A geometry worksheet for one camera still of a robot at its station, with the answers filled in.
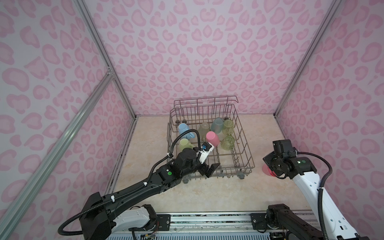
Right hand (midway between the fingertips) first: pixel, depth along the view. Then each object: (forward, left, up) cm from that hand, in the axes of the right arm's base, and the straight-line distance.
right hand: (266, 159), depth 76 cm
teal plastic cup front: (+25, +23, -4) cm, 34 cm away
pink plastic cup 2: (-2, -4, -11) cm, 12 cm away
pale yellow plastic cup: (+24, +31, -6) cm, 40 cm away
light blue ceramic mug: (+23, +45, -4) cm, 51 cm away
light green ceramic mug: (+11, +43, -4) cm, 45 cm away
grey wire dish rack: (+40, +39, -6) cm, 56 cm away
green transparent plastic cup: (+26, +16, -7) cm, 31 cm away
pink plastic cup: (+16, +26, -4) cm, 31 cm away
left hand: (-2, +27, +6) cm, 28 cm away
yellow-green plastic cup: (+13, +17, -7) cm, 23 cm away
